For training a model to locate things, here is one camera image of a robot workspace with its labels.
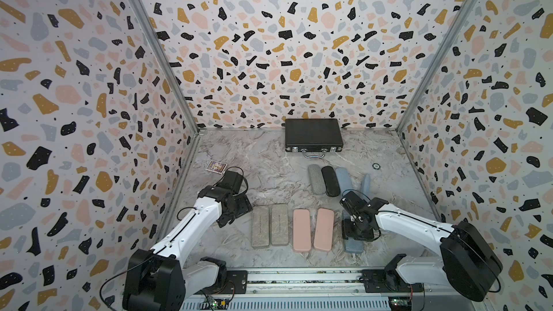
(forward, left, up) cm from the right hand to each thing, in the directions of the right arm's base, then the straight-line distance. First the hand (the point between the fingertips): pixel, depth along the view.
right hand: (347, 237), depth 84 cm
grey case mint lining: (-4, 0, +3) cm, 5 cm away
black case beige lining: (+23, +4, +2) cm, 24 cm away
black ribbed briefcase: (+49, +11, +5) cm, 51 cm away
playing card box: (+30, +59, +4) cm, 66 cm away
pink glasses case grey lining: (+1, +18, +3) cm, 19 cm away
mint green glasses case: (+2, +27, +4) cm, 27 cm away
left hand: (+6, +41, +8) cm, 42 cm away
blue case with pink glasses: (+25, -2, +3) cm, 25 cm away
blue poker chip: (+35, -19, 0) cm, 40 cm away
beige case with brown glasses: (+21, +11, +4) cm, 24 cm away
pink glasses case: (+1, +9, +2) cm, 10 cm away
